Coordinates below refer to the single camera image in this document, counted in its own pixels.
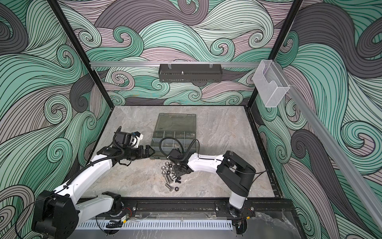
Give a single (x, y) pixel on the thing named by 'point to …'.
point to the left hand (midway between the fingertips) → (149, 151)
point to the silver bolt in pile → (166, 178)
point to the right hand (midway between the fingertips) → (180, 170)
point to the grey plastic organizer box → (173, 131)
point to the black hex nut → (176, 188)
